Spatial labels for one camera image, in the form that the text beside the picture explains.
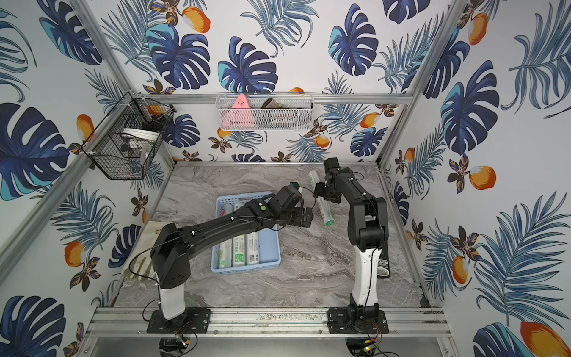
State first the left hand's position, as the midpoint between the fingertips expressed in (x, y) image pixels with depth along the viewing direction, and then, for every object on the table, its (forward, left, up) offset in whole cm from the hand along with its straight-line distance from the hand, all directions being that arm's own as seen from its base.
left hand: (306, 211), depth 81 cm
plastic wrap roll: (-9, +20, -14) cm, 26 cm away
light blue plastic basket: (-9, +17, -17) cm, 26 cm away
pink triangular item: (+33, +29, +17) cm, 47 cm away
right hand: (+18, -10, -13) cm, 24 cm away
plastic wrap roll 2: (+12, -10, -15) cm, 22 cm away
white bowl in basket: (+16, +58, +18) cm, 63 cm away
